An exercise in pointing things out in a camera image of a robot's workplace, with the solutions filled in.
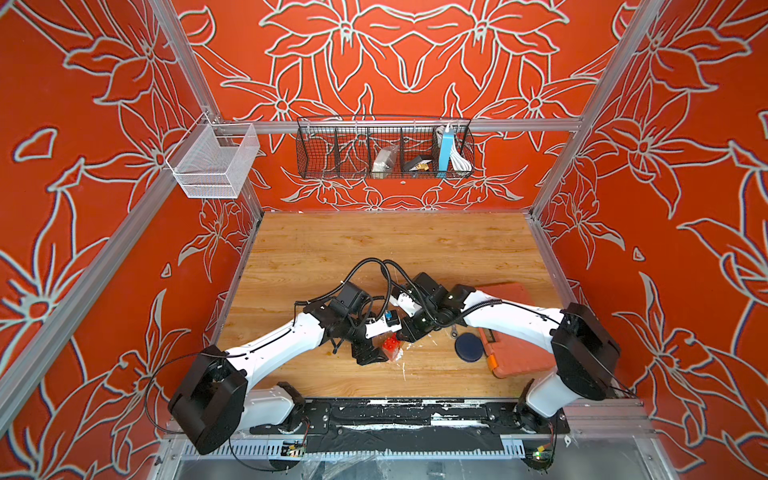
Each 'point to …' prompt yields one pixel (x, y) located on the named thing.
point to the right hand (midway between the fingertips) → (379, 333)
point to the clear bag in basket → (384, 160)
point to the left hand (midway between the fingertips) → (372, 334)
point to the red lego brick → (391, 346)
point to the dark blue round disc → (469, 347)
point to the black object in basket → (417, 164)
